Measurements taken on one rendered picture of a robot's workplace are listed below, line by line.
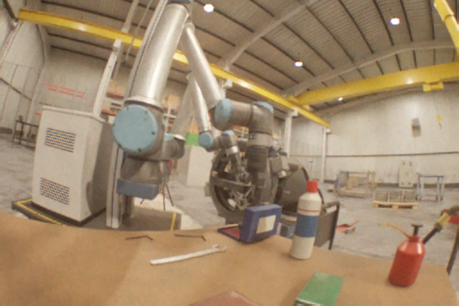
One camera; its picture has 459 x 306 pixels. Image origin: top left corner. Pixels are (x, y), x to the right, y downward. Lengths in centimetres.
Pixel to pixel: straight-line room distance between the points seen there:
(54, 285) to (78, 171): 64
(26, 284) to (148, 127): 51
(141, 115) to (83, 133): 41
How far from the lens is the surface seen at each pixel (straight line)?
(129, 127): 60
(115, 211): 100
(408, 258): 50
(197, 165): 548
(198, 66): 86
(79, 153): 93
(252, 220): 60
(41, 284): 39
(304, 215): 54
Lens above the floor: 71
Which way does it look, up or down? 10 degrees up
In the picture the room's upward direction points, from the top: 7 degrees clockwise
